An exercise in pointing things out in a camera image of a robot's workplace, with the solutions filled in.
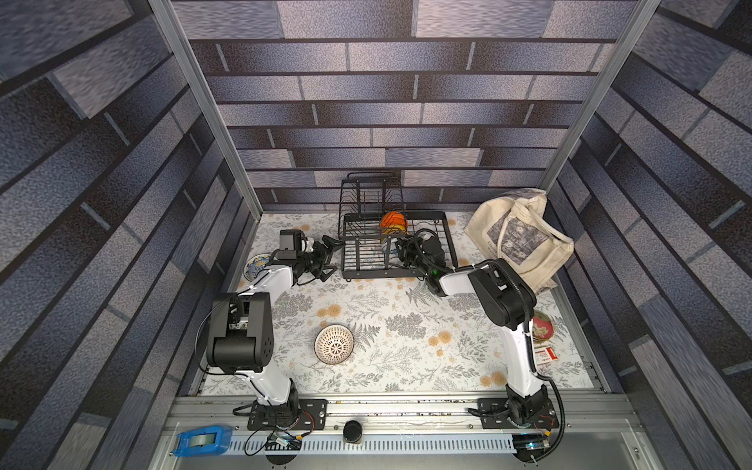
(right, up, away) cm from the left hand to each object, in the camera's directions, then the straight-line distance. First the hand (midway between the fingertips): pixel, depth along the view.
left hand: (342, 250), depth 90 cm
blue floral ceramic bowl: (+17, -1, +11) cm, 20 cm away
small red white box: (+59, -29, -9) cm, 66 cm away
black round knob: (+6, -39, -27) cm, 48 cm away
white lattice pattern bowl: (-2, -28, -5) cm, 28 cm away
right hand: (+16, +5, +8) cm, 18 cm away
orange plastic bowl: (+17, +12, +16) cm, 26 cm away
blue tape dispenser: (-28, -43, -24) cm, 57 cm away
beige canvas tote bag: (+57, +8, +7) cm, 58 cm away
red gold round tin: (+61, -23, -5) cm, 65 cm away
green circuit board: (+49, -47, -19) cm, 71 cm away
